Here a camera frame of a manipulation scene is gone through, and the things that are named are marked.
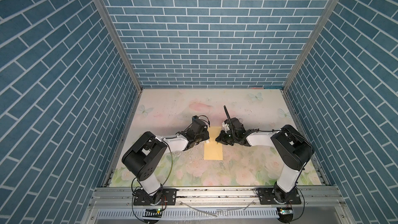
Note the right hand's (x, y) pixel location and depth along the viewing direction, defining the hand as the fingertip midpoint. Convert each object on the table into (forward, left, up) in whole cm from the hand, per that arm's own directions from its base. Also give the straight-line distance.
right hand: (213, 138), depth 93 cm
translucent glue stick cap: (-3, +4, 0) cm, 4 cm away
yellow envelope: (-7, 0, -2) cm, 7 cm away
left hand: (+2, +3, +2) cm, 4 cm away
